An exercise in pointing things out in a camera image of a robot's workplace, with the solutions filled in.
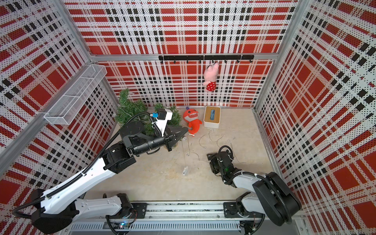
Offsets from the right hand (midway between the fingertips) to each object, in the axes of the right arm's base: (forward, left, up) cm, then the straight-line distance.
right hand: (208, 157), depth 89 cm
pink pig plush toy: (+43, -2, +29) cm, 52 cm away
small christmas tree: (+17, +44, +24) cm, 53 cm away
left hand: (-6, +10, +38) cm, 39 cm away
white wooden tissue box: (+35, -5, -3) cm, 36 cm away
